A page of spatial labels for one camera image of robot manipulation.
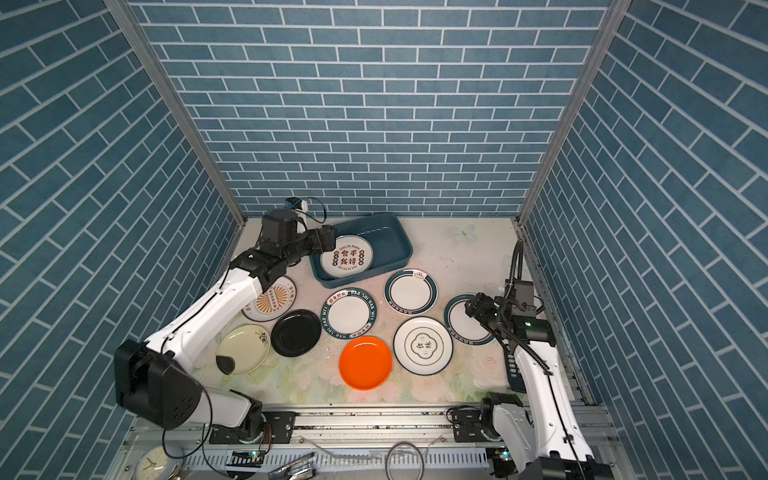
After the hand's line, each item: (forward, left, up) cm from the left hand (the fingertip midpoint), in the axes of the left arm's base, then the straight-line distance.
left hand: (325, 231), depth 81 cm
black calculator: (-32, -52, -24) cm, 66 cm away
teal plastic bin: (+20, -17, -26) cm, 37 cm away
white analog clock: (-50, +35, -23) cm, 65 cm away
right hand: (-17, -41, -11) cm, 46 cm away
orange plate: (-27, -11, -27) cm, 39 cm away
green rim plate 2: (-16, -41, -27) cm, 52 cm away
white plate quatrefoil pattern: (-23, -28, -25) cm, 44 cm away
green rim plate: (-4, -25, -26) cm, 37 cm away
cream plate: (-22, +23, -25) cm, 41 cm away
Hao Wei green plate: (-12, -5, -26) cm, 29 cm away
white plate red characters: (+11, -4, -26) cm, 28 cm away
